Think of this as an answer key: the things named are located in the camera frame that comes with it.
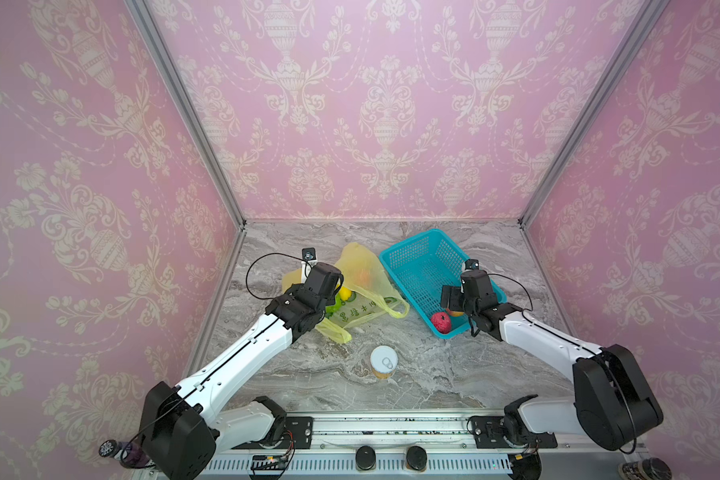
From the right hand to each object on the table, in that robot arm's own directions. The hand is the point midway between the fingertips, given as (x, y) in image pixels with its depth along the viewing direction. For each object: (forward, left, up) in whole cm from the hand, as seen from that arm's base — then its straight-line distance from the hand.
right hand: (458, 290), depth 91 cm
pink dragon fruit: (-9, +6, -3) cm, 11 cm away
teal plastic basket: (+15, +9, -7) cm, 19 cm away
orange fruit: (-7, +2, -2) cm, 7 cm away
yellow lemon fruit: (+3, +35, -5) cm, 36 cm away
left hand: (-3, +41, +11) cm, 42 cm away
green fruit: (-2, +39, -5) cm, 40 cm away
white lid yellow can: (-20, +24, -3) cm, 32 cm away
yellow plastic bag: (-6, +27, +8) cm, 29 cm away
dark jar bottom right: (-45, -30, -2) cm, 54 cm away
